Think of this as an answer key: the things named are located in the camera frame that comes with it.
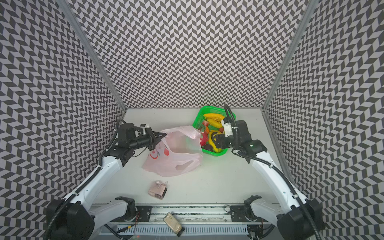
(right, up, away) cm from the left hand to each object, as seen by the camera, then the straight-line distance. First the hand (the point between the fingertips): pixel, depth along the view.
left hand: (167, 134), depth 74 cm
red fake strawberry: (+20, +5, +29) cm, 36 cm away
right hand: (+26, -4, +3) cm, 27 cm away
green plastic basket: (+15, +6, +28) cm, 32 cm away
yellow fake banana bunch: (+27, +8, +34) cm, 44 cm away
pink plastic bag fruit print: (+7, -8, -5) cm, 12 cm away
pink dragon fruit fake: (+19, -4, +17) cm, 26 cm away
